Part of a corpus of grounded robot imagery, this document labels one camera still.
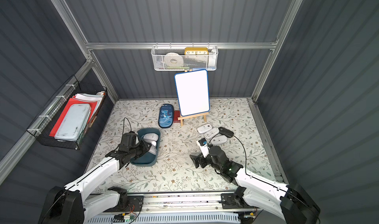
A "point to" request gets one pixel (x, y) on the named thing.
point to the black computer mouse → (226, 132)
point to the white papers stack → (91, 97)
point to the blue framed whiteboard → (193, 93)
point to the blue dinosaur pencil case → (165, 115)
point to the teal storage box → (149, 159)
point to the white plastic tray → (73, 122)
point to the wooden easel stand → (194, 115)
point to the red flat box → (176, 114)
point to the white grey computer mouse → (151, 138)
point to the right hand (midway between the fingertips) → (200, 149)
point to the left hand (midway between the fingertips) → (150, 145)
